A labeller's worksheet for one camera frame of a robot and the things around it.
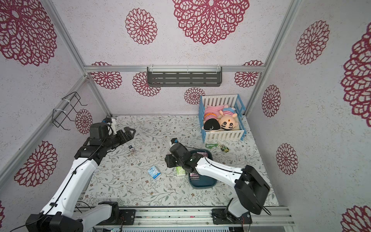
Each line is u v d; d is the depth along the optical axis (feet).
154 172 2.87
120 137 2.21
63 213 1.26
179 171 2.87
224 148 3.27
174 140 2.44
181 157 2.02
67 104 2.55
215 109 3.67
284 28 2.46
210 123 3.28
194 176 2.73
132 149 3.20
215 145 3.38
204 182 2.62
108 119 2.25
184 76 3.14
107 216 2.07
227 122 3.24
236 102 3.61
